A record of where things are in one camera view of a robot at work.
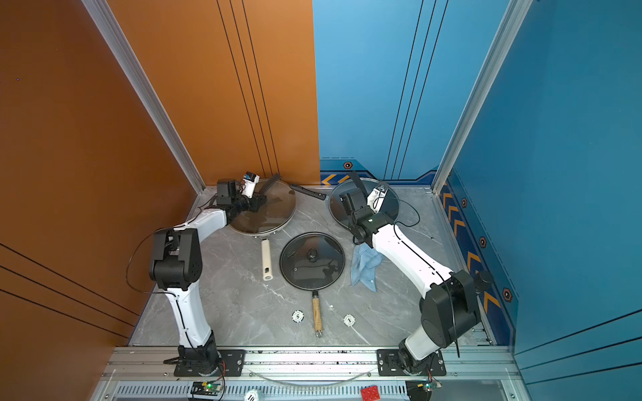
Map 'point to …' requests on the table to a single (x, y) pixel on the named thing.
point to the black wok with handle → (326, 196)
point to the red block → (370, 393)
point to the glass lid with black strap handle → (276, 214)
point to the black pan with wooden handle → (317, 313)
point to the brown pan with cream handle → (267, 274)
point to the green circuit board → (207, 388)
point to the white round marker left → (298, 316)
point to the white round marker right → (349, 320)
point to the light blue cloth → (365, 261)
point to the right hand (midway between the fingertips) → (369, 206)
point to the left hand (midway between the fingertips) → (262, 191)
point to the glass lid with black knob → (312, 261)
